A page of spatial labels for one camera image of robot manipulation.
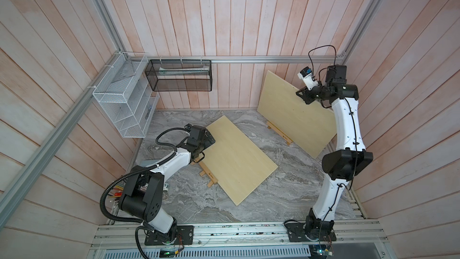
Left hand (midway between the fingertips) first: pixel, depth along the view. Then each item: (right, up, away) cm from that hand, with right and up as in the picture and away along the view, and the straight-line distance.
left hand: (206, 142), depth 93 cm
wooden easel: (+44, +2, +8) cm, 45 cm away
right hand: (+45, +26, -9) cm, 53 cm away
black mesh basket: (-17, +39, +12) cm, 44 cm away
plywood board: (+50, +8, -11) cm, 52 cm away
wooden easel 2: (0, -15, -4) cm, 15 cm away
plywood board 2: (+15, -11, 0) cm, 18 cm away
